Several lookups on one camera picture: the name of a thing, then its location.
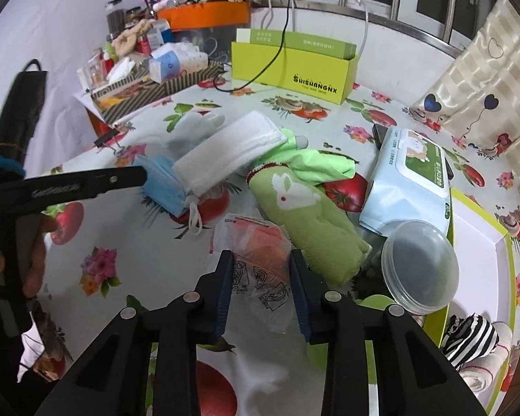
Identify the dark jar with lid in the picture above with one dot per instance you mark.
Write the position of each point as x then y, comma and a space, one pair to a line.
115, 17

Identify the pink item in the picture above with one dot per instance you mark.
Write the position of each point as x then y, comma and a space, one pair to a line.
260, 276

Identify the striped cardboard tray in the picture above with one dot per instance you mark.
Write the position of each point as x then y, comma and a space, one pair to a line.
126, 96

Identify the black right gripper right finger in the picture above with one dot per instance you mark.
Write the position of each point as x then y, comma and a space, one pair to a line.
412, 375

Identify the white tray green rim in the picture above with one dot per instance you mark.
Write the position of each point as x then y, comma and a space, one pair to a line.
487, 282

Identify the floral fruit tablecloth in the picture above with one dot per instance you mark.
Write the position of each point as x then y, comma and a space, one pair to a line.
121, 248

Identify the black smartphone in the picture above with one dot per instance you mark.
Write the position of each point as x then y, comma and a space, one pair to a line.
379, 133

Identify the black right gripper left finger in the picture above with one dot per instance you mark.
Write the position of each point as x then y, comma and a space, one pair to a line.
110, 377

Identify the green rabbit sock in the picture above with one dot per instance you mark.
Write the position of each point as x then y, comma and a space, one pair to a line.
324, 234

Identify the light green cloth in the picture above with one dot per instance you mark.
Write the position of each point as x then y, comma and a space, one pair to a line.
309, 165

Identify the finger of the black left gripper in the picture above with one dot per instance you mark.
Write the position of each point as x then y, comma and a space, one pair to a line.
29, 196

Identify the black white striped sock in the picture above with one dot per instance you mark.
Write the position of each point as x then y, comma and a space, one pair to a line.
466, 339

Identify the orange storage box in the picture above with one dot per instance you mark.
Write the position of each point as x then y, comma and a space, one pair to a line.
206, 15

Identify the wet wipes pack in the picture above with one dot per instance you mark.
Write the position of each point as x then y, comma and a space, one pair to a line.
408, 183

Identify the blue white tissue pack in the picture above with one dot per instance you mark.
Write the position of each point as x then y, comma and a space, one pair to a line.
175, 59

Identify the blue face mask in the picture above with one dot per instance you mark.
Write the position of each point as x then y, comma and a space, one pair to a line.
162, 185

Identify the white sock red stripe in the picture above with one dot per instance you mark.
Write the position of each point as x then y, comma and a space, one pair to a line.
479, 373

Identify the black binder clip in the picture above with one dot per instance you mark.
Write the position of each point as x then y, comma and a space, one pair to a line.
113, 137

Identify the white glove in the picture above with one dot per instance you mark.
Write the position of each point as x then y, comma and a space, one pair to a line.
190, 131

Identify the cream heart pattern curtain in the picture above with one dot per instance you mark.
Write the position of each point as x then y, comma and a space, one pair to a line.
477, 99

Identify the lime green cardboard box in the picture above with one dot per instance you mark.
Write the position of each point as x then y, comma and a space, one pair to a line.
313, 65

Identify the clear round plastic container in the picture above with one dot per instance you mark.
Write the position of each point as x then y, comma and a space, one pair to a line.
419, 267

